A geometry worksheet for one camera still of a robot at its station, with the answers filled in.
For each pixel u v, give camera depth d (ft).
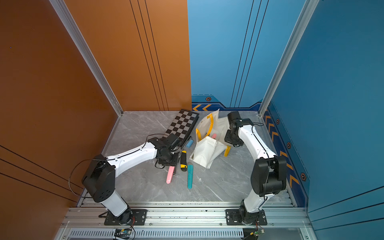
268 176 1.50
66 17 2.37
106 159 1.58
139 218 2.43
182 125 3.55
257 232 2.28
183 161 3.05
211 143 2.61
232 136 2.39
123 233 2.36
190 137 3.42
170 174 2.67
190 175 2.85
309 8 2.29
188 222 2.38
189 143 3.26
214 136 3.49
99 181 1.48
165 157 2.37
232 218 2.38
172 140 2.29
